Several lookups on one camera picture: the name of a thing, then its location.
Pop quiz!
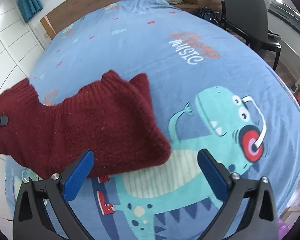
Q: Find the dark red knitted sweater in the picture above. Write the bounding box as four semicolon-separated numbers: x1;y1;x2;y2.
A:
0;71;171;179

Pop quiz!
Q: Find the white wardrobe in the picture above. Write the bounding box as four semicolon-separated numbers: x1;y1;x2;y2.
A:
0;0;44;235

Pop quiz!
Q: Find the teal curtain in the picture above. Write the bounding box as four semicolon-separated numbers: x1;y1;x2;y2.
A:
17;0;43;23

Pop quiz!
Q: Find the blue dinosaur print bed sheet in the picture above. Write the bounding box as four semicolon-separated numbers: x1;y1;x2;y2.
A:
6;0;300;239

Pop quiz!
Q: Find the wooden headboard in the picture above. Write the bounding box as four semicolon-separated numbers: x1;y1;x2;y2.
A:
40;0;120;39

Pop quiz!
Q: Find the black chair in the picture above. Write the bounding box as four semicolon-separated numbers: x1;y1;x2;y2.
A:
223;0;282;70

